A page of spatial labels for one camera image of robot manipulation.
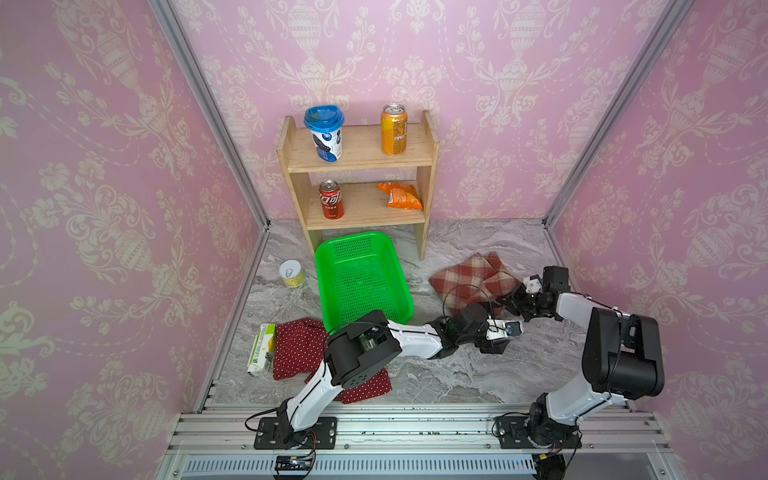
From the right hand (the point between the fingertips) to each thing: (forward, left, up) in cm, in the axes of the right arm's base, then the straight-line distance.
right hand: (500, 297), depth 94 cm
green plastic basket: (+15, +45, -4) cm, 48 cm away
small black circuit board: (-39, +60, -6) cm, 72 cm away
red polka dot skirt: (-14, +60, +1) cm, 62 cm away
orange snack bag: (+24, +30, +23) cm, 45 cm away
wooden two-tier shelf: (+44, +44, +17) cm, 64 cm away
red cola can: (+20, +50, +27) cm, 61 cm away
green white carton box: (-14, +71, +1) cm, 72 cm away
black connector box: (-43, -2, -7) cm, 43 cm away
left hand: (-9, +3, +3) cm, 10 cm away
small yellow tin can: (+12, +67, +2) cm, 68 cm away
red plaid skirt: (+8, +3, -1) cm, 9 cm away
